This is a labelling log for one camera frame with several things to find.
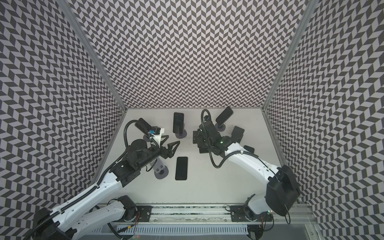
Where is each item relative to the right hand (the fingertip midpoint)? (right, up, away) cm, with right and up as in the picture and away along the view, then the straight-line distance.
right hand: (200, 138), depth 82 cm
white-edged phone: (-11, -18, +5) cm, 22 cm away
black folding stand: (+24, +1, +14) cm, 28 cm away
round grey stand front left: (-22, -18, -1) cm, 28 cm away
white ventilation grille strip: (-8, -42, -12) cm, 44 cm away
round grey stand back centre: (-13, -1, +19) cm, 23 cm away
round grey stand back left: (-37, -2, +18) cm, 41 cm away
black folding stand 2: (+2, -8, +11) cm, 13 cm away
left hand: (-13, 0, -9) cm, 16 cm away
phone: (-15, +9, +17) cm, 24 cm away
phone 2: (+16, +13, +18) cm, 27 cm away
